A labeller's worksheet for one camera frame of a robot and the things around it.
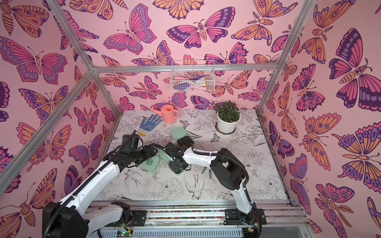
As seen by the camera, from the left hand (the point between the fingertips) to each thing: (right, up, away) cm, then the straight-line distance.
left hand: (155, 151), depth 83 cm
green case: (+7, -4, 0) cm, 9 cm away
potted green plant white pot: (+44, +22, +12) cm, 51 cm away
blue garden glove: (-13, +15, +30) cm, 36 cm away
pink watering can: (+3, +23, +23) cm, 33 cm away
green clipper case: (-4, -9, +7) cm, 13 cm away
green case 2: (+11, +10, +27) cm, 31 cm away
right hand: (+11, -8, +9) cm, 16 cm away
